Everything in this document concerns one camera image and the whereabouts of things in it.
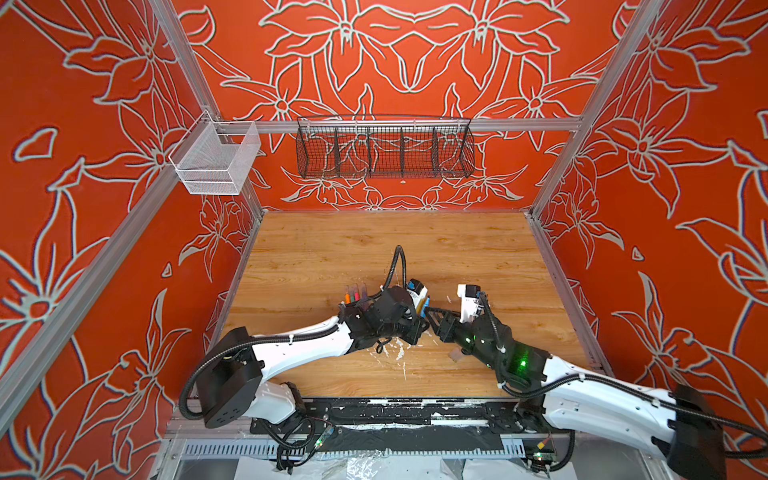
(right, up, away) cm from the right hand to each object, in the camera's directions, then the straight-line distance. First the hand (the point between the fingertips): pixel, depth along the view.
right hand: (422, 311), depth 73 cm
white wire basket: (-63, +41, +15) cm, 77 cm away
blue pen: (0, -1, +1) cm, 1 cm away
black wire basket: (-9, +49, +24) cm, 56 cm away
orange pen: (-21, -1, +22) cm, 31 cm away
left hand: (+2, -4, +3) cm, 5 cm away
